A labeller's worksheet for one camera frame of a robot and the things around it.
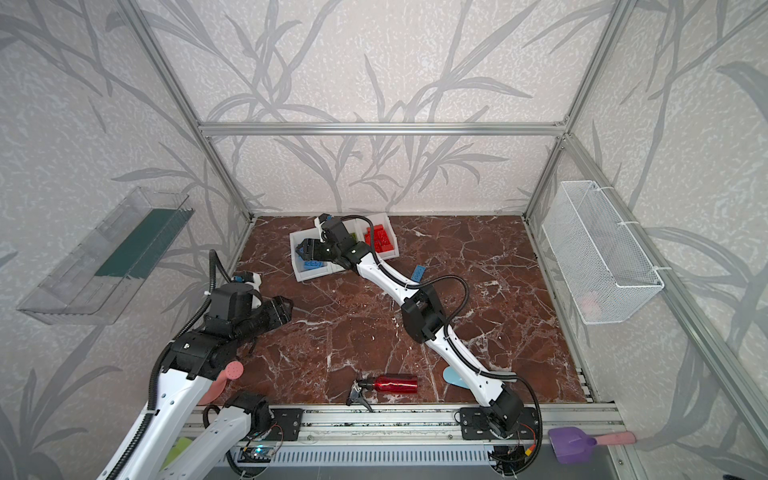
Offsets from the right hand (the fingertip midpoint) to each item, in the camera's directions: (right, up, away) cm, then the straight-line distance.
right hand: (305, 241), depth 95 cm
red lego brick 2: (+23, 0, +16) cm, 28 cm away
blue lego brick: (+37, -11, +7) cm, 39 cm away
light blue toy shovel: (+45, -38, -13) cm, 60 cm away
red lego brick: (+22, +4, +17) cm, 28 cm away
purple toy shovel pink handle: (+72, -49, -26) cm, 90 cm away
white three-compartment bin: (-7, 0, +10) cm, 12 cm away
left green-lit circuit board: (-4, -51, -25) cm, 57 cm away
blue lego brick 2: (-1, -8, +9) cm, 12 cm away
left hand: (+3, -14, -21) cm, 25 cm away
